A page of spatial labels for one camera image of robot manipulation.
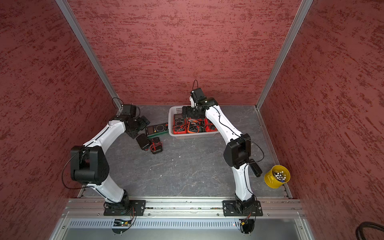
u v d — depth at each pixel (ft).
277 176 2.26
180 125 3.18
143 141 3.20
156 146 3.02
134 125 2.56
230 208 2.43
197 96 2.26
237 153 1.75
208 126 3.13
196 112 2.46
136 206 2.39
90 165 1.51
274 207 2.50
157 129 3.38
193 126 3.19
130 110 2.38
